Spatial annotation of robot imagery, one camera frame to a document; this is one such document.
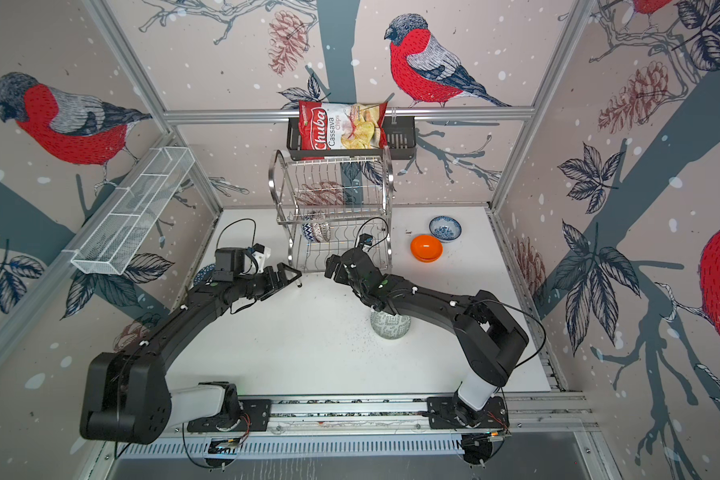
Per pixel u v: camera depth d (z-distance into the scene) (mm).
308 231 976
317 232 978
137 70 815
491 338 450
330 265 794
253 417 729
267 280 756
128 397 411
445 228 1113
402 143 951
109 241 714
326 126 878
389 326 882
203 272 974
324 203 1259
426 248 1037
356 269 644
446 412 733
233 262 684
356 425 728
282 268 773
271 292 762
